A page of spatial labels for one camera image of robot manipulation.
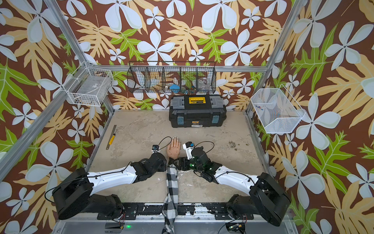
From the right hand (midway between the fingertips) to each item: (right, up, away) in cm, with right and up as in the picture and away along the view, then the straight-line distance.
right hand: (175, 161), depth 80 cm
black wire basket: (-3, +53, +17) cm, 56 cm away
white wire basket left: (-51, +44, +6) cm, 68 cm away
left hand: (-7, -1, +8) cm, 11 cm away
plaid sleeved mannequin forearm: (-2, -20, -8) cm, 21 cm away
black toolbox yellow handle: (+14, +30, +15) cm, 36 cm away
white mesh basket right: (+58, +28, +2) cm, 64 cm away
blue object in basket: (-1, +45, +15) cm, 48 cm away
